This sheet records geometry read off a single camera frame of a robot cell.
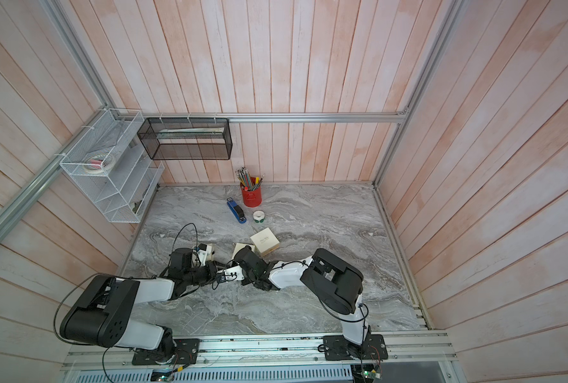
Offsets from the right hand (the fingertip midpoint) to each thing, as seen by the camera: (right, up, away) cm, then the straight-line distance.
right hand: (239, 259), depth 92 cm
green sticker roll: (+7, +16, +12) cm, 22 cm away
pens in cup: (+1, +32, +12) cm, 35 cm away
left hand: (-4, -4, -3) cm, 6 cm away
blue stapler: (-3, +19, +12) cm, 23 cm away
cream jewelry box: (0, +4, +3) cm, 5 cm away
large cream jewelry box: (+10, +6, +3) cm, 12 cm away
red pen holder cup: (+3, +24, +15) cm, 29 cm away
